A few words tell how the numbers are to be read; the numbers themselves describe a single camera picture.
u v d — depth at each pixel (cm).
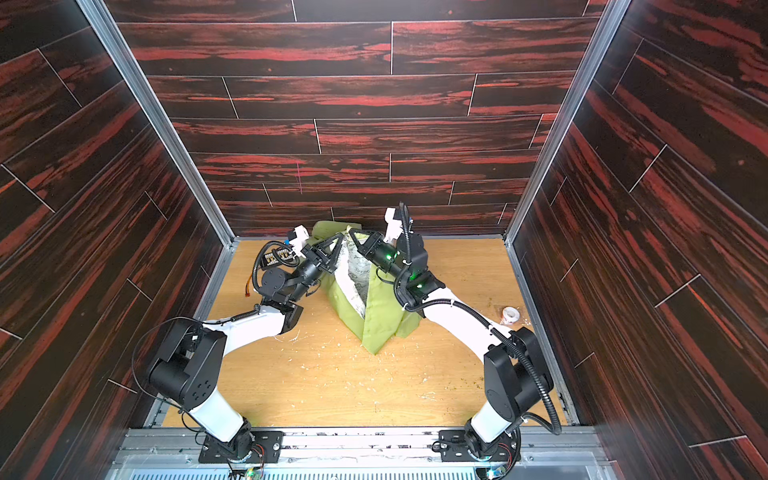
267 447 74
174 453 73
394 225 69
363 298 88
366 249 66
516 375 44
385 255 66
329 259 70
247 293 104
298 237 73
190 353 51
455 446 73
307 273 70
